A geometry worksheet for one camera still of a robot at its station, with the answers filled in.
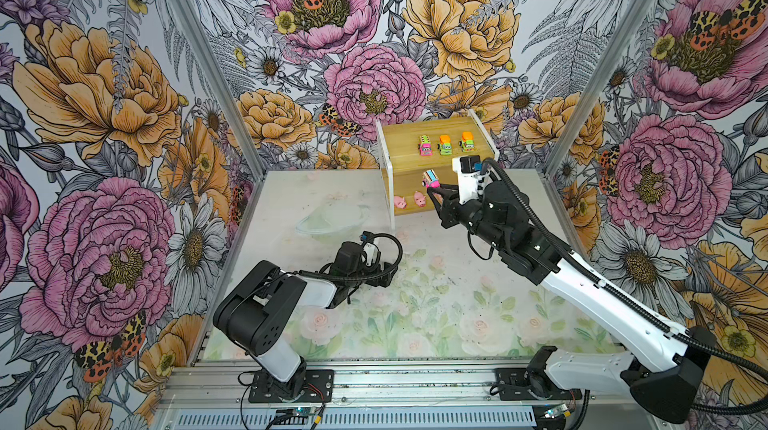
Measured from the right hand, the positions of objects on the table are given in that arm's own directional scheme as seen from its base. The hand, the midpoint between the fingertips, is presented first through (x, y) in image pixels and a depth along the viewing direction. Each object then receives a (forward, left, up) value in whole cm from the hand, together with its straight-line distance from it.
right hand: (433, 198), depth 68 cm
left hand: (0, +13, -34) cm, 36 cm away
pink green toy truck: (+17, 0, +1) cm, 17 cm away
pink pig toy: (+13, +7, -16) cm, 22 cm away
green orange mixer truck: (+17, -5, +1) cm, 18 cm away
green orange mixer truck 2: (+18, -11, +1) cm, 21 cm away
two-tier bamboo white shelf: (+18, +2, -1) cm, 18 cm away
